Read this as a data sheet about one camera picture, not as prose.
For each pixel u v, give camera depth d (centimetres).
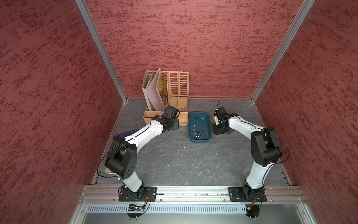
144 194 69
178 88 114
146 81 90
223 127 79
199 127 101
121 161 45
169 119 69
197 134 97
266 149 49
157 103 100
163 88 102
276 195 76
